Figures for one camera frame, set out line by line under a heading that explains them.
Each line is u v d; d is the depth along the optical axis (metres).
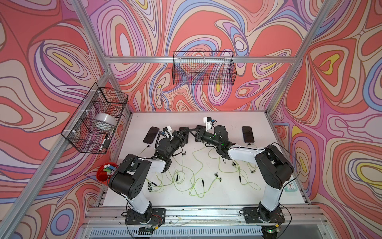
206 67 0.96
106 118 0.74
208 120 0.80
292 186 0.82
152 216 0.72
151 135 1.06
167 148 0.68
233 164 0.91
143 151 0.99
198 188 0.82
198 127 1.10
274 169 0.49
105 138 0.73
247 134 1.05
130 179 0.47
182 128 1.08
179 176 0.87
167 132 0.77
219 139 0.70
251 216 0.72
